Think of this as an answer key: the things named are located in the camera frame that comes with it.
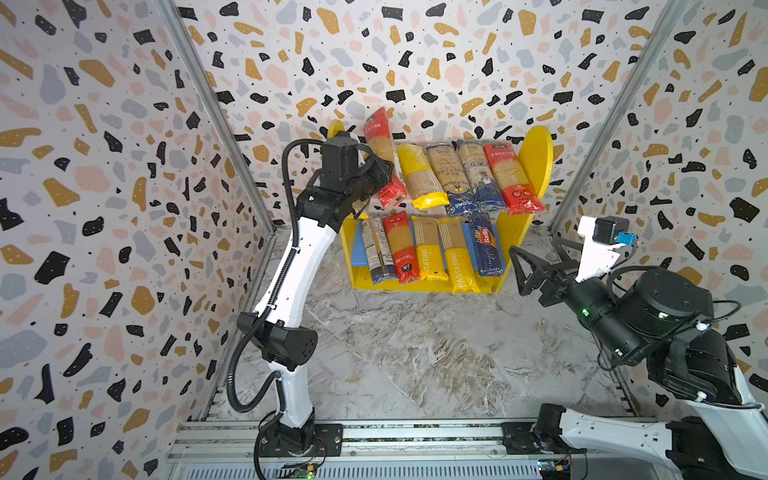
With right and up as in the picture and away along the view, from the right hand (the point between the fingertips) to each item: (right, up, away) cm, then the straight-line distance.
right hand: (532, 242), depth 48 cm
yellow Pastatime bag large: (-13, 0, +44) cm, 46 cm away
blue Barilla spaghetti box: (+6, +1, +45) cm, 45 cm away
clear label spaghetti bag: (-29, -1, +44) cm, 52 cm away
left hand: (-22, +20, +19) cm, 36 cm away
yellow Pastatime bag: (-4, -2, +44) cm, 44 cm away
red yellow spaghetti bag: (-22, +4, +49) cm, 54 cm away
